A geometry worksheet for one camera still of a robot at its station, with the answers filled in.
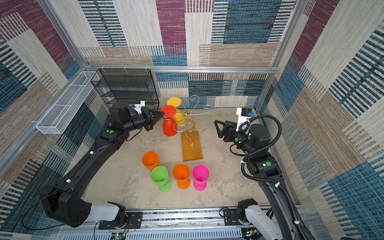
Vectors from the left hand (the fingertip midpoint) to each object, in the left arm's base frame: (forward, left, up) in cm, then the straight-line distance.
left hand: (165, 110), depth 69 cm
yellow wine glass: (+5, -5, -10) cm, 12 cm away
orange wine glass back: (-18, -6, -27) cm, 33 cm away
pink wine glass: (-20, -16, -26) cm, 36 cm away
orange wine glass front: (-11, +11, -26) cm, 30 cm away
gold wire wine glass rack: (+4, -11, -33) cm, 35 cm away
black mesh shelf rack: (+42, +32, -17) cm, 55 cm away
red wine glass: (0, 0, -12) cm, 12 cm away
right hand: (-8, -24, -2) cm, 25 cm away
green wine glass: (-19, +5, -28) cm, 34 cm away
